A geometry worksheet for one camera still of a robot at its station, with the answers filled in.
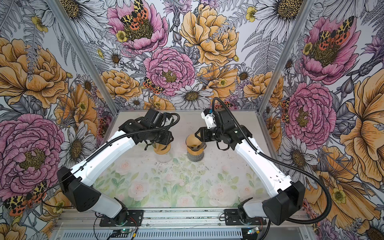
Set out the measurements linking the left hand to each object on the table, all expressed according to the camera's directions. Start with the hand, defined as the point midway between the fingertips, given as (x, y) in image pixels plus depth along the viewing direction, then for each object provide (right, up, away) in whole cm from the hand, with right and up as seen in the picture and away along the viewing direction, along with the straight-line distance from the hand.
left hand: (168, 142), depth 77 cm
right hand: (+15, +2, -3) cm, 16 cm away
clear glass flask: (-6, -12, +20) cm, 24 cm away
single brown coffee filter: (+12, 0, +9) cm, 15 cm away
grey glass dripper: (+17, -2, +5) cm, 18 cm away
